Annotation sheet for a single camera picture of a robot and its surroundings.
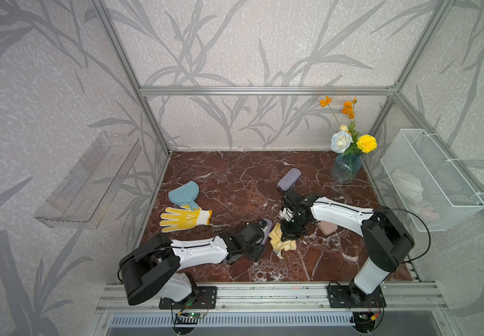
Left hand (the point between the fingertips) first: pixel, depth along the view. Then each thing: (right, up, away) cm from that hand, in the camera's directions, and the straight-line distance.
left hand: (258, 246), depth 86 cm
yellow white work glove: (-34, +10, +8) cm, 36 cm away
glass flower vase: (+42, +33, +13) cm, 55 cm away
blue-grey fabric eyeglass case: (+4, +6, +1) cm, 8 cm away
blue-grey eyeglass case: (+16, +26, +19) cm, 36 cm away
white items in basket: (+57, +25, -9) cm, 63 cm away
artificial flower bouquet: (+34, +43, -7) cm, 55 cm away
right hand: (+9, +4, -1) cm, 10 cm away
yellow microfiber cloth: (+8, +2, -4) cm, 9 cm away
